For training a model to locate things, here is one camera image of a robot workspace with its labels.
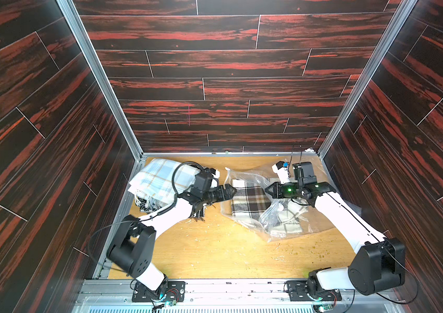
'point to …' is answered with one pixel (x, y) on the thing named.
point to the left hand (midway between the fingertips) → (232, 192)
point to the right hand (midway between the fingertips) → (269, 188)
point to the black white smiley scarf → (146, 206)
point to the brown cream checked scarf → (253, 201)
